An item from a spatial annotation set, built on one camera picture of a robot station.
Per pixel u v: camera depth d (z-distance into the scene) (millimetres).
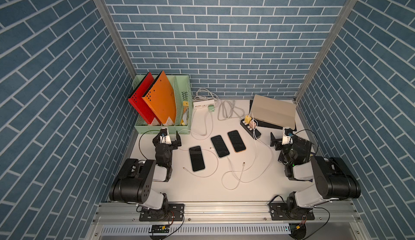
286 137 772
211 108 1129
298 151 693
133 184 438
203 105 1141
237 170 873
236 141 1008
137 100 828
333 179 449
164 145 695
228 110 1143
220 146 964
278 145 819
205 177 847
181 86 1029
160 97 906
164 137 751
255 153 917
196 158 912
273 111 1148
